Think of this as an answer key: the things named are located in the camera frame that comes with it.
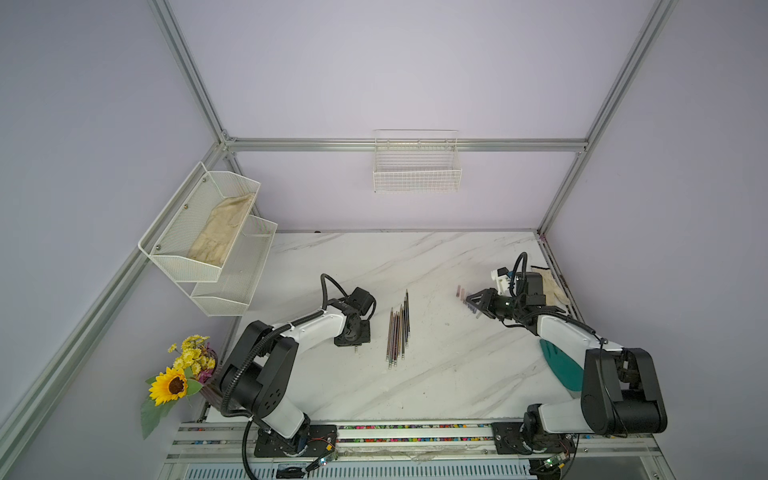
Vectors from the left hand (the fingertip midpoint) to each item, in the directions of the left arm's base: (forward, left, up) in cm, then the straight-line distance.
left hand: (357, 341), depth 90 cm
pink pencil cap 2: (+17, -35, 0) cm, 39 cm away
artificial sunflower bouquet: (-19, +32, +25) cm, 44 cm away
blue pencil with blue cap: (0, -12, 0) cm, 12 cm away
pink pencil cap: (+19, -34, 0) cm, 39 cm away
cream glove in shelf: (+19, +36, +30) cm, 50 cm away
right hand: (+8, -35, +9) cm, 37 cm away
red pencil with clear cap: (-4, -10, 0) cm, 11 cm away
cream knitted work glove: (+20, -66, -1) cm, 69 cm away
